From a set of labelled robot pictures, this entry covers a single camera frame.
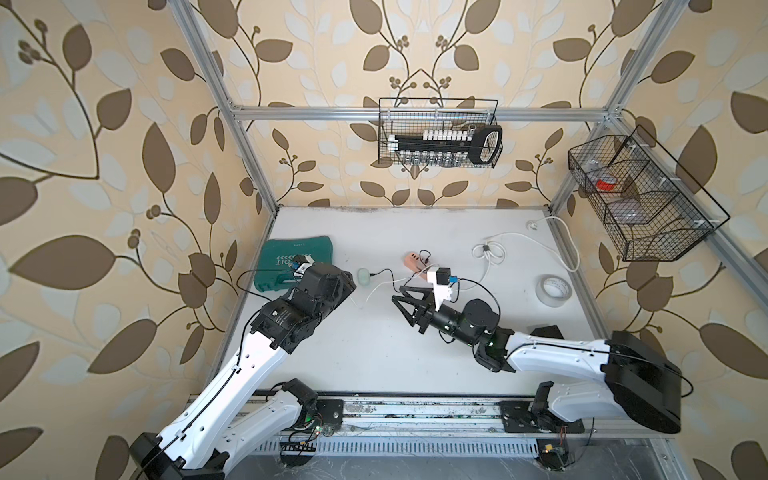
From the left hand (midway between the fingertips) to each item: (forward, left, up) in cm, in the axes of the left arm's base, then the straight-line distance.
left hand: (345, 277), depth 73 cm
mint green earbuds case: (+15, -2, -22) cm, 27 cm away
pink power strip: (+18, -19, -20) cm, 33 cm away
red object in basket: (+25, -70, +11) cm, 75 cm away
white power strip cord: (+24, -47, -20) cm, 56 cm away
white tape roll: (+10, -64, -23) cm, 69 cm away
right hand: (-4, -13, 0) cm, 13 cm away
